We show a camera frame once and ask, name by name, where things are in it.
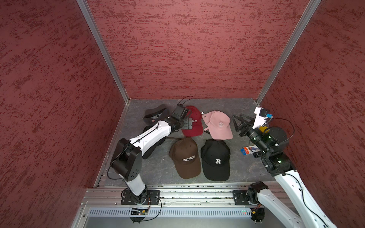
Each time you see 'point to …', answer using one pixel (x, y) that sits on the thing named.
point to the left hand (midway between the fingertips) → (183, 124)
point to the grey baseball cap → (153, 115)
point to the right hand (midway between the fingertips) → (233, 118)
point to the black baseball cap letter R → (215, 155)
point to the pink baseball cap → (218, 124)
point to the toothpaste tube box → (248, 150)
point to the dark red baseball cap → (197, 128)
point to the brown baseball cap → (185, 153)
